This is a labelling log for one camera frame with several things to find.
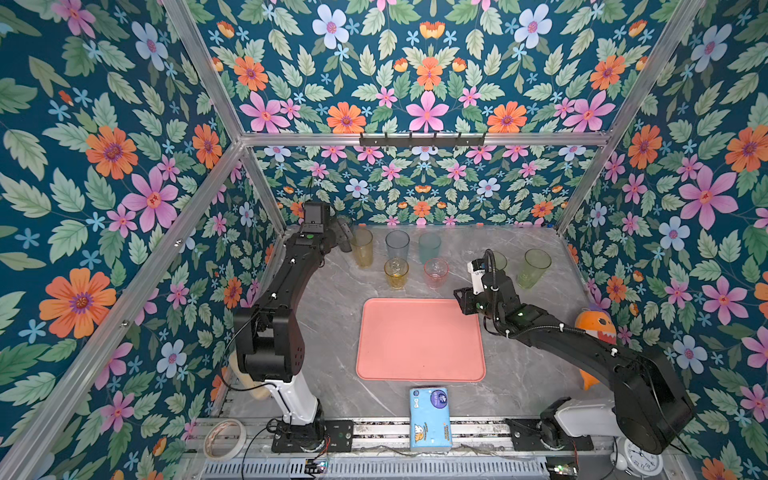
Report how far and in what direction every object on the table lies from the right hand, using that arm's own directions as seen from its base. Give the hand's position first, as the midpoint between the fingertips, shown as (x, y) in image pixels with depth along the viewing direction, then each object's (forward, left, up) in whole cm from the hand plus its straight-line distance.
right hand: (458, 289), depth 86 cm
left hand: (+17, +35, +12) cm, 40 cm away
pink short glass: (+13, +5, -9) cm, 17 cm away
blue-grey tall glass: (+18, +18, 0) cm, 26 cm away
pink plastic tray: (-9, +12, -14) cm, 21 cm away
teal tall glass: (+20, +7, -3) cm, 22 cm away
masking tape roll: (-38, +56, -12) cm, 69 cm away
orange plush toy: (-9, -40, -5) cm, 41 cm away
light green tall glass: (+12, -27, -2) cm, 29 cm away
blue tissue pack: (-32, +10, -9) cm, 35 cm away
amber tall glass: (+20, +30, -2) cm, 36 cm away
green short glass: (+14, -17, -5) cm, 23 cm away
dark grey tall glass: (+9, +33, +13) cm, 36 cm away
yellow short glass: (+15, +19, -10) cm, 27 cm away
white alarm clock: (-41, -37, -11) cm, 56 cm away
